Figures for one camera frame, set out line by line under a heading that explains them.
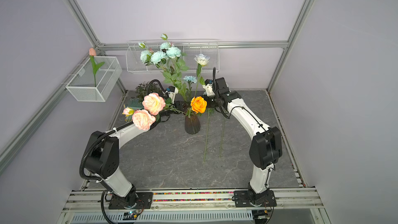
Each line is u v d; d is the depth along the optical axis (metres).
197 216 1.12
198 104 0.65
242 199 0.74
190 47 0.94
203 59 0.72
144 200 0.74
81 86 0.74
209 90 0.77
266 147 0.47
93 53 0.85
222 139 0.94
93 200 0.76
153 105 0.53
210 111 0.68
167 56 0.71
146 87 0.96
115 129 0.51
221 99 0.62
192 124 0.92
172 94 0.79
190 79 0.79
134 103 1.13
